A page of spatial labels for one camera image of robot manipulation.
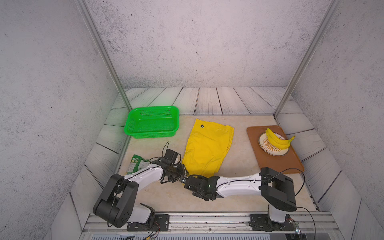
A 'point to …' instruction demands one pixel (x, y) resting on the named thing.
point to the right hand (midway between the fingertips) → (197, 184)
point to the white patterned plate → (267, 147)
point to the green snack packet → (137, 162)
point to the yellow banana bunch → (280, 143)
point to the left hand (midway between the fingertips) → (188, 174)
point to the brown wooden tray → (265, 159)
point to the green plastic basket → (152, 122)
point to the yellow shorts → (207, 148)
